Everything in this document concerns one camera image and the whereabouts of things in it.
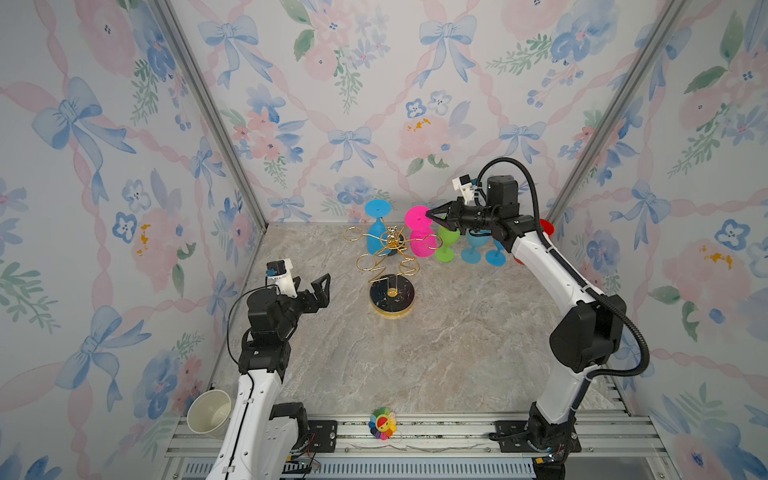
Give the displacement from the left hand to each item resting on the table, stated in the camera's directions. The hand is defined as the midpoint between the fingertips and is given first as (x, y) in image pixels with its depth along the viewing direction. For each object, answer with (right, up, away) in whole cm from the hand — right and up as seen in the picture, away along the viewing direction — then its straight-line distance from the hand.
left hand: (314, 275), depth 76 cm
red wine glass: (+71, +14, +22) cm, 76 cm away
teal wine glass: (+40, +9, -6) cm, 41 cm away
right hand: (+29, +16, +2) cm, 33 cm away
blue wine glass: (+16, +8, +2) cm, 18 cm away
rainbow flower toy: (+17, -37, -1) cm, 41 cm away
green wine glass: (+38, +11, +24) cm, 46 cm away
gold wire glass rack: (+20, -7, +22) cm, 30 cm away
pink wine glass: (+28, +10, +1) cm, 29 cm away
